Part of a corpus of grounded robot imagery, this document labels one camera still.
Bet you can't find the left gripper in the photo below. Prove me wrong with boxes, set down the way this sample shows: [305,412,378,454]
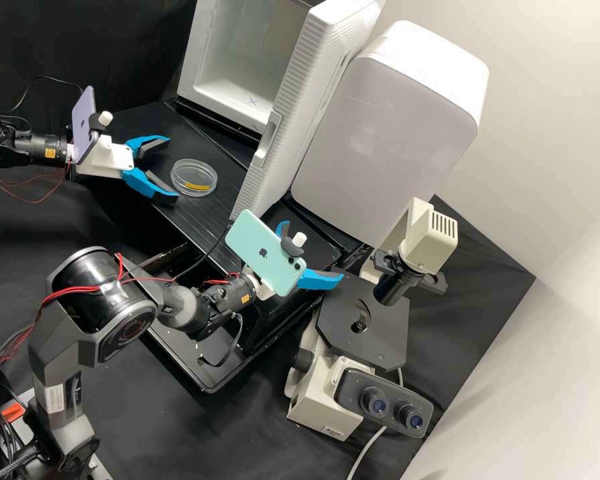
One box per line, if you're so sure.
[75,135,180,207]

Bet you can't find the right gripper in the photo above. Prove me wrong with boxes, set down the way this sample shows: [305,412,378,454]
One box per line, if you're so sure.
[239,219,345,303]

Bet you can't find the petri dish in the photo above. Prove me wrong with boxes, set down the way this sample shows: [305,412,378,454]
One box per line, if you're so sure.
[170,158,219,198]

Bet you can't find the white incubator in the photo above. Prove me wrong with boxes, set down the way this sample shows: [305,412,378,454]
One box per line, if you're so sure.
[176,0,331,133]

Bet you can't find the incubator door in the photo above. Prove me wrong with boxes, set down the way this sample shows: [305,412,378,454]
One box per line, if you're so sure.
[228,0,387,222]

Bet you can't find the black platform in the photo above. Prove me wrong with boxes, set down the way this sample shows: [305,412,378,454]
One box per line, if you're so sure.
[69,101,261,251]
[259,197,376,273]
[165,97,263,171]

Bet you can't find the black tray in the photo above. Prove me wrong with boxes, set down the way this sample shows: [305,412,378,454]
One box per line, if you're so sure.
[139,239,343,396]

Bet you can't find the cream microscope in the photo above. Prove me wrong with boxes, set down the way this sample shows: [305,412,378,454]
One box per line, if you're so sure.
[283,196,460,442]

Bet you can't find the white box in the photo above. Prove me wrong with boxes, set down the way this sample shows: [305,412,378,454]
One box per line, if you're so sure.
[289,19,490,240]

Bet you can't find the right wrist camera phone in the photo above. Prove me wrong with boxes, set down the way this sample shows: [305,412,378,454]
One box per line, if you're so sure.
[223,209,310,299]

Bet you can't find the wrist camera phone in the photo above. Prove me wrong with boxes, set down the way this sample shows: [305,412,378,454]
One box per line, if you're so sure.
[65,85,115,165]
[223,209,310,299]

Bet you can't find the left wrist camera phone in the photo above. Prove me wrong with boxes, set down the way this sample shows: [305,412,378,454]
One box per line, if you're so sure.
[65,85,115,165]

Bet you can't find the black cable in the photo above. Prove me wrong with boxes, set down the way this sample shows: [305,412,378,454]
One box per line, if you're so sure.
[169,232,231,282]
[7,75,87,119]

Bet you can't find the grey cable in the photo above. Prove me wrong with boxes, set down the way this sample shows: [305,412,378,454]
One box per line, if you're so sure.
[346,423,387,480]

